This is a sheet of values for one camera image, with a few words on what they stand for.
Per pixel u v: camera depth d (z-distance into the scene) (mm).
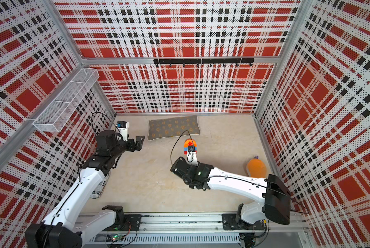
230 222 734
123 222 687
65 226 392
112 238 695
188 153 652
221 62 897
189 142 759
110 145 597
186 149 704
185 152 717
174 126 1078
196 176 534
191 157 663
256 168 862
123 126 664
